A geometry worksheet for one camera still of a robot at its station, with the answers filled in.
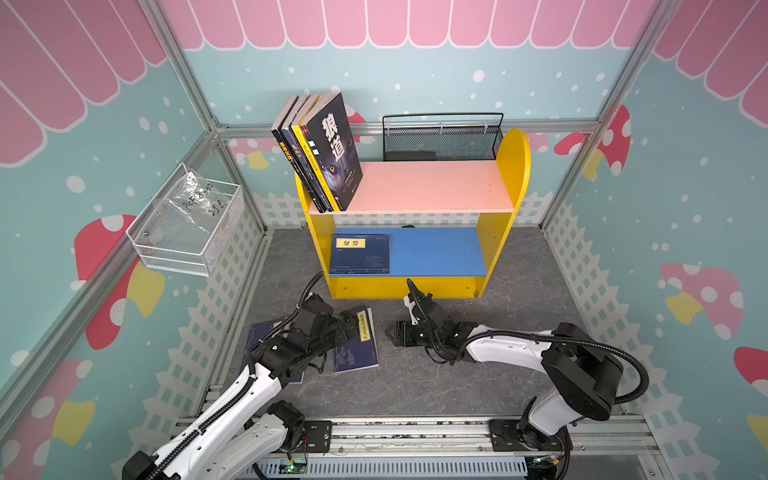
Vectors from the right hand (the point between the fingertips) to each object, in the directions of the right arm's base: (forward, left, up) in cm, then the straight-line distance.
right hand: (391, 331), depth 85 cm
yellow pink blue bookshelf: (+51, -12, -10) cm, 53 cm away
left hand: (-3, +12, +5) cm, 13 cm away
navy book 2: (-3, +9, -7) cm, 12 cm away
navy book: (+22, +10, +9) cm, 25 cm away
